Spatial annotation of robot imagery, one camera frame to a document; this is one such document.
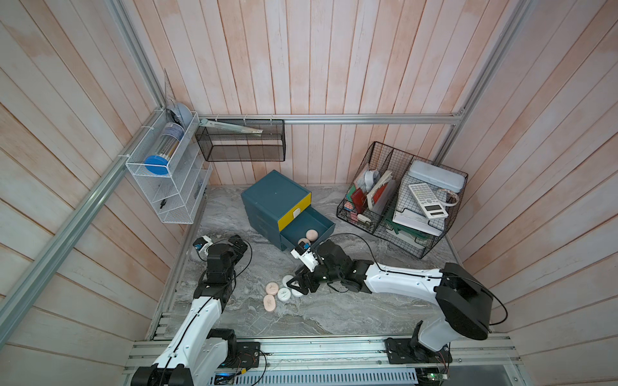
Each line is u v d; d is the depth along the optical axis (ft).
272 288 2.82
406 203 2.87
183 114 2.80
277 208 2.76
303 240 2.97
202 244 2.35
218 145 3.38
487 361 2.39
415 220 2.79
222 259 2.07
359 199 3.51
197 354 1.56
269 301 2.68
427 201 2.82
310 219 3.20
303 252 2.30
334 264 2.11
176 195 2.55
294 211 2.76
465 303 1.44
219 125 3.01
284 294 2.75
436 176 3.07
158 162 2.25
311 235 3.02
